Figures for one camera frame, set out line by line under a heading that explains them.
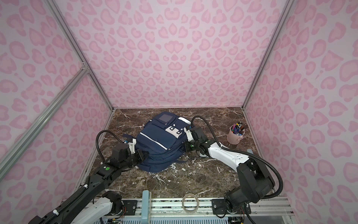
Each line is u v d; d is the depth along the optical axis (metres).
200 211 0.72
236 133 0.90
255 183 0.43
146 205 0.70
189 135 0.79
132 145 0.74
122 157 0.62
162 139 0.87
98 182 0.52
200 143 0.66
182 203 0.74
